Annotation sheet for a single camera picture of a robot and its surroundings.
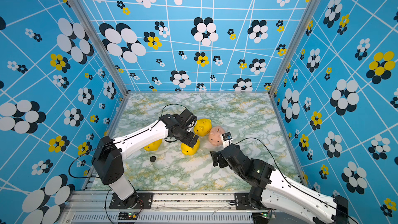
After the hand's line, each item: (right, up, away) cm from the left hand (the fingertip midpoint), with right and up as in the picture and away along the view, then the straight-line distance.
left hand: (192, 138), depth 84 cm
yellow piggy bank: (-2, -6, -1) cm, 7 cm away
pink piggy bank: (+13, +1, +3) cm, 13 cm away
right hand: (+15, -4, -9) cm, 18 cm away
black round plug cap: (-23, -13, +4) cm, 26 cm away
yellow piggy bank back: (+6, +5, +6) cm, 10 cm away
